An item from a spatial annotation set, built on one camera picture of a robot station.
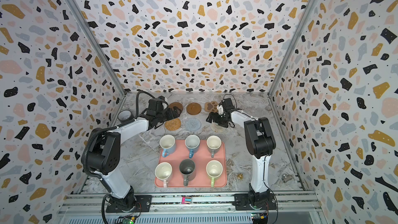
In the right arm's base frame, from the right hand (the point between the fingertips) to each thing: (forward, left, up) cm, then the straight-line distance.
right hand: (211, 118), depth 100 cm
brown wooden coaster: (+17, +25, -8) cm, 32 cm away
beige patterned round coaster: (-3, -3, -6) cm, 8 cm away
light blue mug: (-17, +11, +1) cm, 20 cm away
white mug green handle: (-31, -2, -3) cm, 31 cm away
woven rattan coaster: (-2, +26, -6) cm, 26 cm away
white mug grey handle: (-17, -1, -1) cm, 17 cm away
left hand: (0, +20, +8) cm, 22 cm away
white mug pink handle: (-33, +25, 0) cm, 41 cm away
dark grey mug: (-31, +13, -3) cm, 33 cm away
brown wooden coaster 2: (+13, +13, -6) cm, 20 cm away
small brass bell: (-34, -15, -4) cm, 38 cm away
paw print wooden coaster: (+15, 0, -6) cm, 16 cm away
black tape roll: (+4, +60, -4) cm, 60 cm away
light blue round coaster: (-1, +12, -6) cm, 14 cm away
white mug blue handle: (-18, +25, +2) cm, 31 cm away
